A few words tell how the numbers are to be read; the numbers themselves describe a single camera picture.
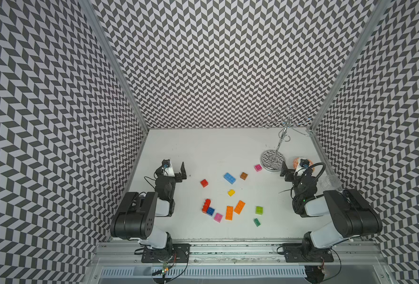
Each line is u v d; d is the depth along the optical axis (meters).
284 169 0.84
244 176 0.94
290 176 0.78
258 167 0.99
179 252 0.71
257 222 0.80
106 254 0.72
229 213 0.83
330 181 0.94
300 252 0.71
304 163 0.74
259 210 0.83
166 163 0.76
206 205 0.83
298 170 0.73
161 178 0.70
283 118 0.82
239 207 0.85
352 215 0.44
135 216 0.44
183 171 0.83
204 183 0.92
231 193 0.89
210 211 0.83
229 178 0.95
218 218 0.81
